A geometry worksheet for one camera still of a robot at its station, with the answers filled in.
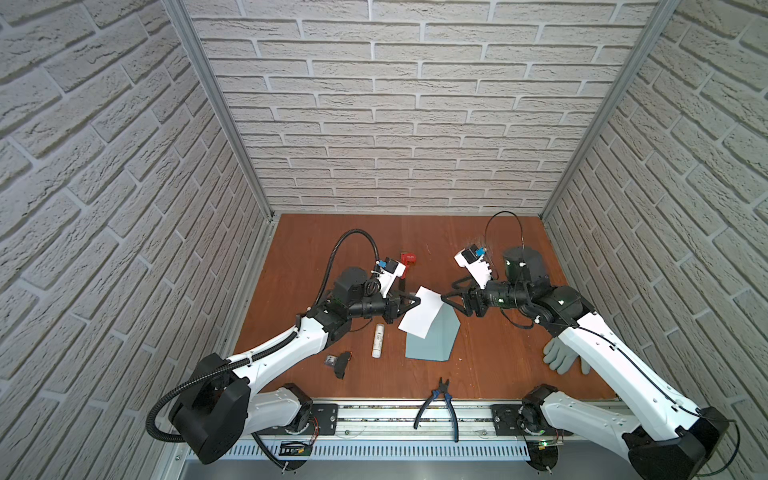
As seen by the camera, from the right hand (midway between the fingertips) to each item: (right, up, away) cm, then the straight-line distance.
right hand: (450, 289), depth 69 cm
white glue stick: (-18, -18, +16) cm, 30 cm away
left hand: (-7, -3, +3) cm, 8 cm away
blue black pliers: (0, -29, +10) cm, 30 cm away
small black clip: (-29, -22, +12) cm, 39 cm away
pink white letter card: (-7, -8, +4) cm, 12 cm away
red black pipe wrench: (-9, +5, +36) cm, 38 cm away
